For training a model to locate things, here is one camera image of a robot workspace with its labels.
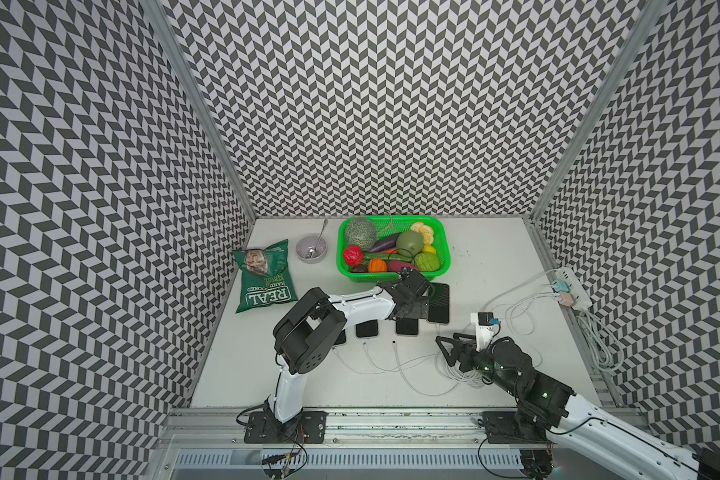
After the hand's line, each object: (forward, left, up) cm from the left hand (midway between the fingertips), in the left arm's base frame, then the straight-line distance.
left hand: (410, 308), depth 93 cm
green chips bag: (+10, +47, +3) cm, 48 cm away
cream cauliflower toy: (+28, -8, +5) cm, 29 cm away
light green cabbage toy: (+13, -6, +7) cm, 16 cm away
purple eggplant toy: (+22, +7, +6) cm, 24 cm away
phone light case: (-6, +13, -2) cm, 15 cm away
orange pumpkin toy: (+13, +10, +6) cm, 17 cm away
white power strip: (+13, -55, 0) cm, 56 cm away
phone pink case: (-6, +1, -1) cm, 6 cm away
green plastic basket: (+27, +7, +10) cm, 29 cm away
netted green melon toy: (+23, +16, +11) cm, 30 cm away
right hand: (-14, -8, +7) cm, 17 cm away
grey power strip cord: (-12, -57, -3) cm, 58 cm away
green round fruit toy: (+21, -1, +7) cm, 22 cm away
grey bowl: (+23, +34, +6) cm, 41 cm away
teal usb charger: (+7, -50, +1) cm, 51 cm away
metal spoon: (+22, +33, +2) cm, 40 cm away
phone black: (+2, -10, -1) cm, 10 cm away
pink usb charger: (+3, -50, 0) cm, 50 cm away
